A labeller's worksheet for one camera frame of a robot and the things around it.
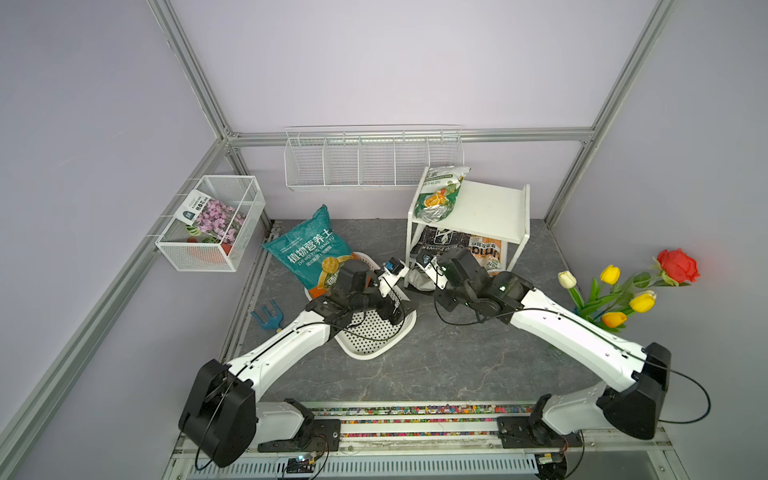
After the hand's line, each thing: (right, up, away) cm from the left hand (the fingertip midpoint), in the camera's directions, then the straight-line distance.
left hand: (407, 293), depth 78 cm
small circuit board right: (+35, -42, -6) cm, 55 cm away
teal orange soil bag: (-29, +10, +11) cm, 32 cm away
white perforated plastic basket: (-7, -5, -21) cm, 22 cm away
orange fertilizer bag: (+23, +11, +6) cm, 26 cm away
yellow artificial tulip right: (+50, 0, -15) cm, 52 cm away
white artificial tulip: (+38, +4, -9) cm, 39 cm away
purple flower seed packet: (-49, +20, -4) cm, 53 cm away
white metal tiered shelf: (+23, +21, -2) cm, 31 cm away
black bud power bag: (+10, +14, +11) cm, 21 cm away
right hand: (+8, +5, -1) cm, 10 cm away
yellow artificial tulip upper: (+48, +6, -9) cm, 49 cm away
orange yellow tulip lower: (+42, -3, -18) cm, 45 cm away
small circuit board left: (-26, -40, -7) cm, 48 cm away
